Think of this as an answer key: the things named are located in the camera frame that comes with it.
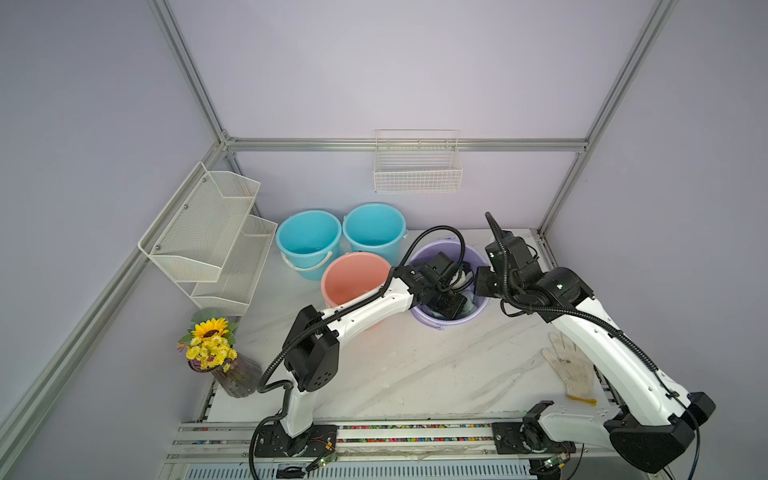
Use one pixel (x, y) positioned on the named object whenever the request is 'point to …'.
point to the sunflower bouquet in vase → (208, 348)
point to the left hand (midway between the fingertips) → (458, 313)
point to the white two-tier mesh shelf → (211, 241)
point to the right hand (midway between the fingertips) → (480, 283)
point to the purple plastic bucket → (460, 251)
